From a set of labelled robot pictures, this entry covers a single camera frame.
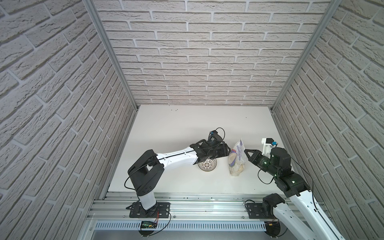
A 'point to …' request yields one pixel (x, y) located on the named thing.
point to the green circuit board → (148, 224)
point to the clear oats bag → (236, 159)
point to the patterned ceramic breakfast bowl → (208, 165)
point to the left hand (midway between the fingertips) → (228, 146)
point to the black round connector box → (272, 228)
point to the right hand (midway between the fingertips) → (242, 151)
